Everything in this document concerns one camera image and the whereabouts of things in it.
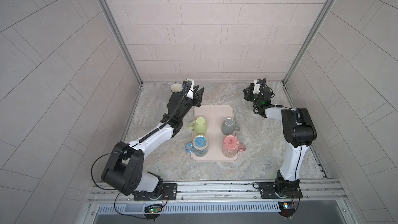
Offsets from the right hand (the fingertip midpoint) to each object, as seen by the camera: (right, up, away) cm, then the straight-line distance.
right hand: (244, 88), depth 100 cm
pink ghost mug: (-13, -29, -26) cm, 41 cm away
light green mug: (-28, -21, -17) cm, 39 cm away
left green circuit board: (-47, -53, -36) cm, 80 cm away
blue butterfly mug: (-28, -29, -26) cm, 48 cm away
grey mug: (-13, -21, -15) cm, 29 cm away
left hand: (-26, +1, -24) cm, 35 cm away
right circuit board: (+11, -54, -32) cm, 64 cm away
